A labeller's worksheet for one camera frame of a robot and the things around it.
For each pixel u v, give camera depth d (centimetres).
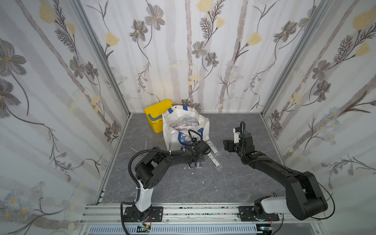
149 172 51
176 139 91
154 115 99
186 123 95
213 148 98
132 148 99
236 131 80
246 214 73
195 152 70
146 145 101
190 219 73
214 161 92
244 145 68
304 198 42
